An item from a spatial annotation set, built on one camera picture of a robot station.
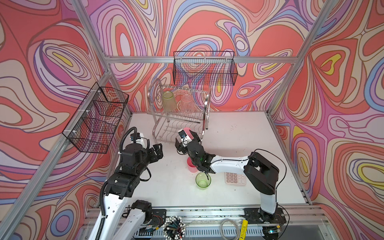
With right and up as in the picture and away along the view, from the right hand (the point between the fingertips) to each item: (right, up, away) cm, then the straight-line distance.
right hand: (184, 137), depth 85 cm
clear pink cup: (+2, +18, -6) cm, 19 cm away
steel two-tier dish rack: (-4, +16, -3) cm, 17 cm away
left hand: (-12, -3, -15) cm, 19 cm away
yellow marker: (+29, -42, -16) cm, 54 cm away
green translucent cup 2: (+10, -25, -1) cm, 27 cm away
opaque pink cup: (+2, +4, -2) cm, 5 cm away
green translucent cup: (-8, +19, -3) cm, 21 cm away
